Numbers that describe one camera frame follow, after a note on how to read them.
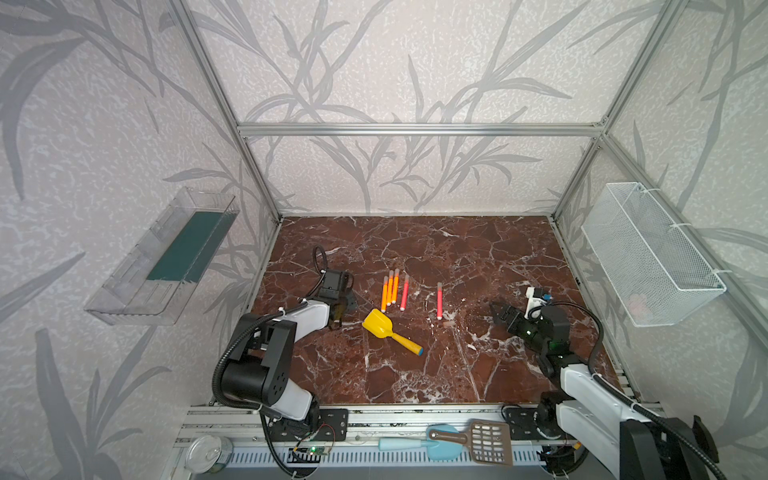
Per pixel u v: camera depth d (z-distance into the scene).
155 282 0.64
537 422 0.73
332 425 0.73
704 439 0.58
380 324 0.91
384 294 0.97
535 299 0.78
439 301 0.96
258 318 0.48
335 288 0.74
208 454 0.65
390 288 0.99
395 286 0.99
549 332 0.67
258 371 0.45
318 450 0.70
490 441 0.72
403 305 0.95
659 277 0.60
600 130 0.94
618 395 0.49
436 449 0.71
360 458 0.77
